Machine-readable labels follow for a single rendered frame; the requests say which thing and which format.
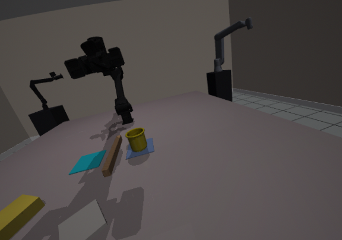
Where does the olive yellow cup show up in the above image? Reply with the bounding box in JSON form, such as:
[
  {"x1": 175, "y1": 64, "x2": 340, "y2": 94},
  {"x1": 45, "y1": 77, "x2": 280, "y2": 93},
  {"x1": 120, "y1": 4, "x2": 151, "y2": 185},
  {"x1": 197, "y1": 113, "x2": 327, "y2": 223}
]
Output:
[{"x1": 125, "y1": 128, "x2": 147, "y2": 152}]

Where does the brown rectangular bar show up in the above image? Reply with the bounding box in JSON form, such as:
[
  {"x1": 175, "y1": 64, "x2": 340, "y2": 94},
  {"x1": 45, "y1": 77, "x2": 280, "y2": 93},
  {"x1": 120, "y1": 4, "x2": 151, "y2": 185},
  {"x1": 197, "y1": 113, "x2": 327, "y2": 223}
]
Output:
[{"x1": 102, "y1": 135, "x2": 122, "y2": 177}]

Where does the olive yellow rectangular bar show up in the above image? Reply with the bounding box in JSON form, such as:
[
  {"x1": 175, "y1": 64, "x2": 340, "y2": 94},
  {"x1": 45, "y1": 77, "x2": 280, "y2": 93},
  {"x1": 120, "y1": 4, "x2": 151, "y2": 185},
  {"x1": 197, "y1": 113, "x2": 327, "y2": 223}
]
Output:
[{"x1": 0, "y1": 195, "x2": 45, "y2": 240}]

